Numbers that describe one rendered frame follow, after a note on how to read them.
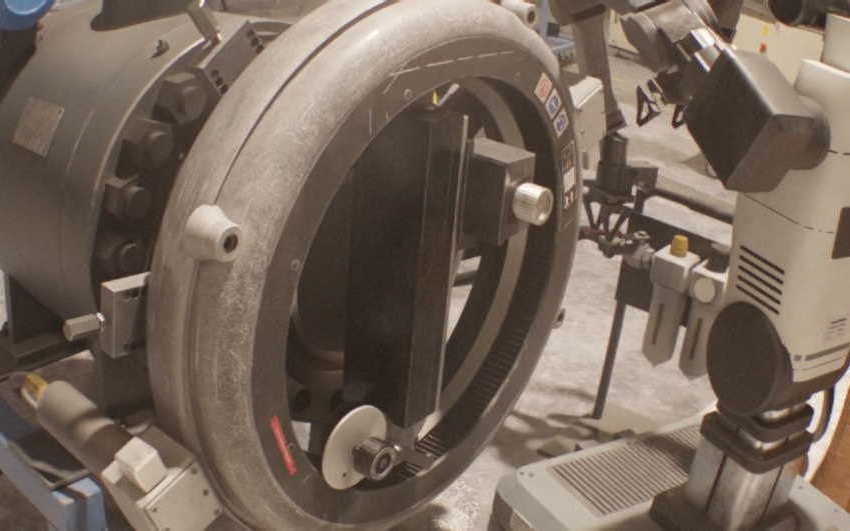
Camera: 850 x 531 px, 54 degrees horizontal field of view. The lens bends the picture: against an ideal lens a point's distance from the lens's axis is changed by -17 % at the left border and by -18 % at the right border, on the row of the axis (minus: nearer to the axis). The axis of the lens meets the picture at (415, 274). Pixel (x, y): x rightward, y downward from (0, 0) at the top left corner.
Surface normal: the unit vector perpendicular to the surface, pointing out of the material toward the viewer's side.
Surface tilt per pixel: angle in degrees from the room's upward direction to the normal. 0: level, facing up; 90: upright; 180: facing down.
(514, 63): 90
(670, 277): 90
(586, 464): 0
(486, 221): 92
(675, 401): 0
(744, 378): 90
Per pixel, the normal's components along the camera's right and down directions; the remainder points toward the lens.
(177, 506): 0.78, 0.31
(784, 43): 0.58, 0.36
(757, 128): -0.88, 0.09
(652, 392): 0.11, -0.92
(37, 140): -0.50, -0.22
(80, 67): -0.32, -0.55
